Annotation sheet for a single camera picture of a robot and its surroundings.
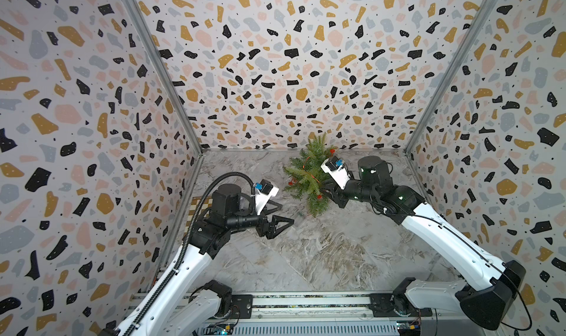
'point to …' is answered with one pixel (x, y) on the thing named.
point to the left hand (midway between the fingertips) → (287, 214)
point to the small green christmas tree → (304, 178)
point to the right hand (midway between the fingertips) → (322, 185)
